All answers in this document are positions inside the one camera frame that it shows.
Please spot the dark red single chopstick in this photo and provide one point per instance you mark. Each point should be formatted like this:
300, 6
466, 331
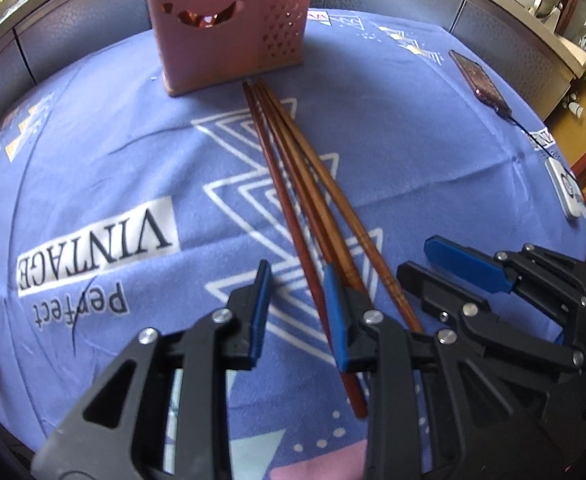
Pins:
279, 180

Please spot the blue printed tablecloth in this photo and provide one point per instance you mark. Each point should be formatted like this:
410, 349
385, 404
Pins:
123, 160

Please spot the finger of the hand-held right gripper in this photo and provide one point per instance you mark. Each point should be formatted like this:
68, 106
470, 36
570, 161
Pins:
463, 262
433, 290

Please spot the small white device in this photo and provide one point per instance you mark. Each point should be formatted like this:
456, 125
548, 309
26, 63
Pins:
558, 180

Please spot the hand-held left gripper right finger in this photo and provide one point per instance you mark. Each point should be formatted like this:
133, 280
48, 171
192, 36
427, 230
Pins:
335, 320

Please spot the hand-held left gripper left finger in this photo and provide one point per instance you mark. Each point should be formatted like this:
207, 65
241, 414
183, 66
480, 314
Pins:
260, 305

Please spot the pink plastic utensil holder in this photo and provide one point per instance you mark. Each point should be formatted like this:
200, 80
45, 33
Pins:
208, 55

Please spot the kitchen countertop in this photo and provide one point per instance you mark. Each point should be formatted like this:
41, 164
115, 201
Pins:
548, 42

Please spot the smartphone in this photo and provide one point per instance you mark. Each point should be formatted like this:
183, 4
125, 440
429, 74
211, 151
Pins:
480, 80

